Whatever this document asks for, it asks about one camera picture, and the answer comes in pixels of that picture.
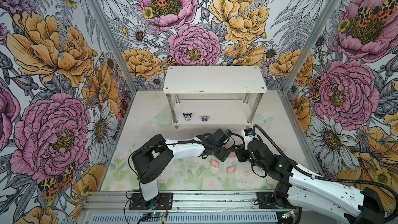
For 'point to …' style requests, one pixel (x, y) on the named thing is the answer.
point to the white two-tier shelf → (213, 95)
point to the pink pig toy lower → (231, 169)
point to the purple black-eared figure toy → (187, 116)
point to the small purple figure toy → (204, 118)
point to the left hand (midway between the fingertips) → (220, 152)
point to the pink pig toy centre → (215, 164)
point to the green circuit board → (159, 214)
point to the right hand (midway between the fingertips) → (235, 152)
